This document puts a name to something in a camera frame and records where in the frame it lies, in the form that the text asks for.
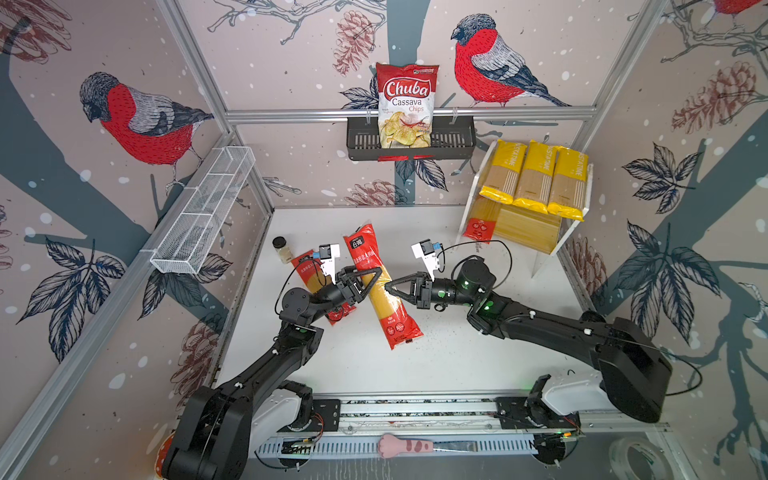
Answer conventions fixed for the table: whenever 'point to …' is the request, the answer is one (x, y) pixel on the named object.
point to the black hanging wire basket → (452, 137)
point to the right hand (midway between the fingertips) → (382, 297)
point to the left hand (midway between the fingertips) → (377, 275)
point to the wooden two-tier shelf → (539, 259)
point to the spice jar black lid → (279, 243)
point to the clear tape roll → (619, 452)
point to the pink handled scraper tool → (390, 446)
